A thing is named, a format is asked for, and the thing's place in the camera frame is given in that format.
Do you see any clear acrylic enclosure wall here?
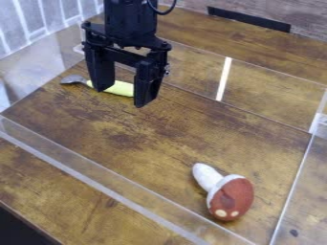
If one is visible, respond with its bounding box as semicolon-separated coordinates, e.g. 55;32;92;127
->
0;18;327;245

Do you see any black strip on back table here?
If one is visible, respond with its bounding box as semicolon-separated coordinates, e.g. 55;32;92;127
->
206;6;290;33

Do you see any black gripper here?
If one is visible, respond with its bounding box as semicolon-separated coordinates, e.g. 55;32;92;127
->
81;22;172;108

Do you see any red and white toy mushroom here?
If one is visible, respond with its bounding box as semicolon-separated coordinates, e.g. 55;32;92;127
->
192;163;253;221

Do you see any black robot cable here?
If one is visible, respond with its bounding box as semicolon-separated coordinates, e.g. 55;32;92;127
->
145;0;177;16

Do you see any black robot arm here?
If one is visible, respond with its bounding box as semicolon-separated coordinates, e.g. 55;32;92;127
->
81;0;172;108

